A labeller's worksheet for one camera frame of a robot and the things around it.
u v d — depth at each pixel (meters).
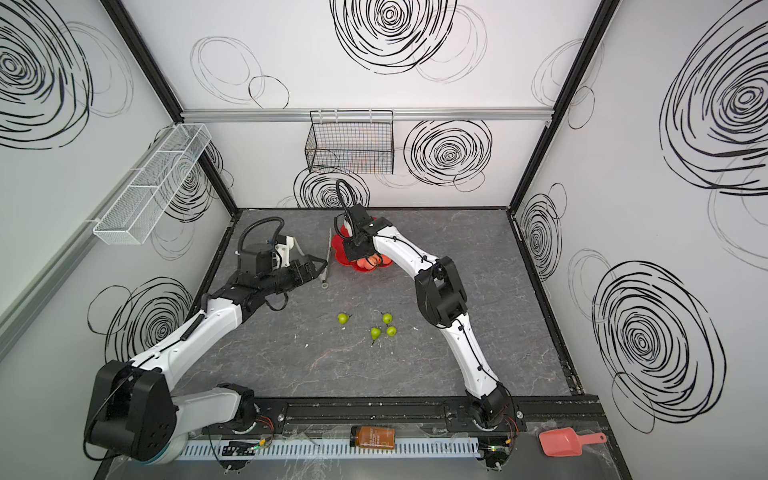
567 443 0.70
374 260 1.00
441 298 0.60
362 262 0.99
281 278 0.71
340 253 1.05
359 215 0.80
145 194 0.76
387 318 0.89
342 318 0.89
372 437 0.68
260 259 0.64
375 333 0.86
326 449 0.64
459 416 0.74
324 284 0.97
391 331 0.87
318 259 0.78
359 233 0.76
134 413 0.40
